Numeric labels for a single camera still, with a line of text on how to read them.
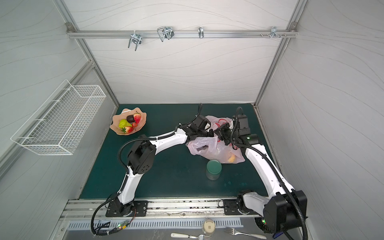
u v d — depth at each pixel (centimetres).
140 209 74
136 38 80
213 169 77
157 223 70
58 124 68
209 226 60
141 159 54
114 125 101
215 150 74
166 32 77
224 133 69
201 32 78
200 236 67
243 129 59
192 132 71
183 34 78
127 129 98
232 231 67
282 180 42
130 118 105
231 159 85
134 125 104
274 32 76
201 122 73
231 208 73
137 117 105
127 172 56
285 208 38
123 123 101
